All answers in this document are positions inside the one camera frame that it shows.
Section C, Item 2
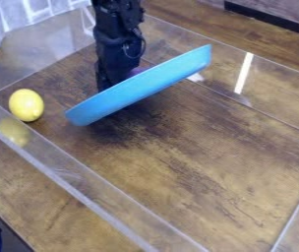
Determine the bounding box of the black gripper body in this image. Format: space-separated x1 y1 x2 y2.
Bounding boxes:
92 28 146 94

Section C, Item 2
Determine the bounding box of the blue round tray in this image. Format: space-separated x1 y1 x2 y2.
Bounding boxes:
65 44 211 126

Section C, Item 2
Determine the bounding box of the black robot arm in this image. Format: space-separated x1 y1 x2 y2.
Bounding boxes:
92 0 145 92

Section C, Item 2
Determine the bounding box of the purple toy eggplant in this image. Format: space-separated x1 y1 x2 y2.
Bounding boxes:
126 68 146 78

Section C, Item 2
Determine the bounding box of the yellow toy lemon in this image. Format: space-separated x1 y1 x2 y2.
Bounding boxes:
9 89 43 122

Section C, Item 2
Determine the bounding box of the white patterned curtain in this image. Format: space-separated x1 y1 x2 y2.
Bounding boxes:
0 0 92 46

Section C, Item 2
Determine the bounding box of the dark bar on table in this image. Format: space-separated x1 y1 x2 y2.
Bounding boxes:
224 0 299 33

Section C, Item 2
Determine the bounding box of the clear acrylic enclosure wall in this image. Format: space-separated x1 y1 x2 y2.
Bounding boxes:
0 0 299 252

